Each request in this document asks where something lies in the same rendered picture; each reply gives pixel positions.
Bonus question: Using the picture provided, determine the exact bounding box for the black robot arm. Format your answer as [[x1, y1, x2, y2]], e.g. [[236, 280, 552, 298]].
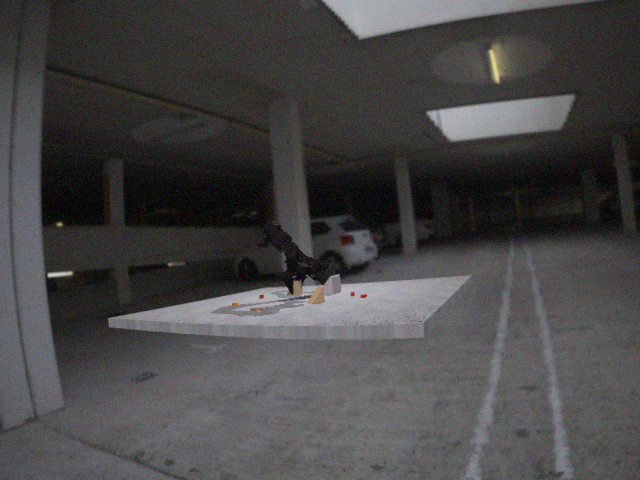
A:
[[263, 220, 330, 285]]

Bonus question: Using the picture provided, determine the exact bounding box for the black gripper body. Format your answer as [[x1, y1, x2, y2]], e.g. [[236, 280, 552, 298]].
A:
[[274, 257, 314, 280]]

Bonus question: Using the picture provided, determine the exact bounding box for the tan triangular block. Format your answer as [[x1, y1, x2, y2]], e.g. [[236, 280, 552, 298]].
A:
[[286, 280, 303, 295], [307, 287, 325, 304]]

